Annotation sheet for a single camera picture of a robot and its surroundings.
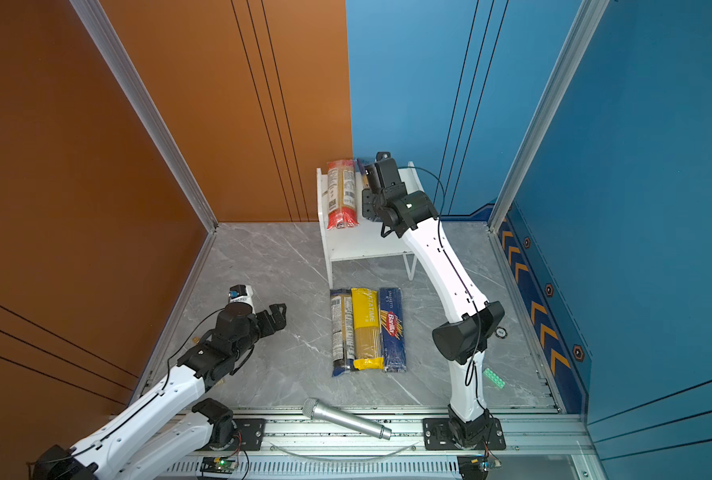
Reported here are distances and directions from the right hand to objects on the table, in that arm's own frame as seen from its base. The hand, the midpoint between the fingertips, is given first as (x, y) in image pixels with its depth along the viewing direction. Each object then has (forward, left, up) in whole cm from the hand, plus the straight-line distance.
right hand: (373, 197), depth 78 cm
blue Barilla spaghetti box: (-22, -5, -32) cm, 39 cm away
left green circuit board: (-54, +38, -37) cm, 76 cm away
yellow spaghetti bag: (-21, +3, -33) cm, 40 cm away
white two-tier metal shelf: (-6, +2, -11) cm, 12 cm away
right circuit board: (-54, -23, -38) cm, 70 cm away
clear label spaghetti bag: (-22, +10, -33) cm, 41 cm away
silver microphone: (-43, +15, -32) cm, 56 cm away
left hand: (-20, +28, -23) cm, 41 cm away
